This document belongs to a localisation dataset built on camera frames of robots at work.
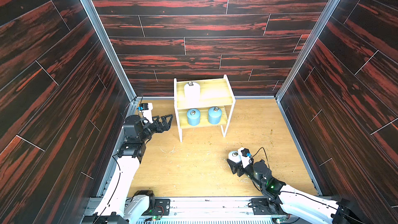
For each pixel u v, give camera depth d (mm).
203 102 748
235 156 783
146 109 649
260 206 731
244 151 693
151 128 639
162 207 710
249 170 718
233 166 730
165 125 660
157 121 640
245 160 692
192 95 746
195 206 752
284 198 591
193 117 813
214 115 824
